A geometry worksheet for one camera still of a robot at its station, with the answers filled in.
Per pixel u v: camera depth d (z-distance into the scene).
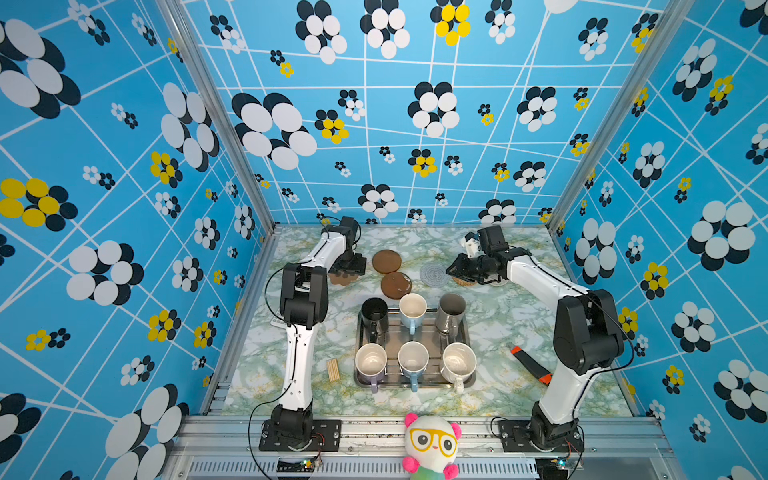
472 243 0.87
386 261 1.08
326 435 0.74
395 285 1.02
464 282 0.86
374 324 0.91
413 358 0.84
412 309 0.93
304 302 0.62
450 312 0.88
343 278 1.05
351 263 0.93
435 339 0.94
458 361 0.84
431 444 0.66
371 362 0.85
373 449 0.72
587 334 0.49
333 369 0.84
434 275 1.05
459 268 0.83
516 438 0.72
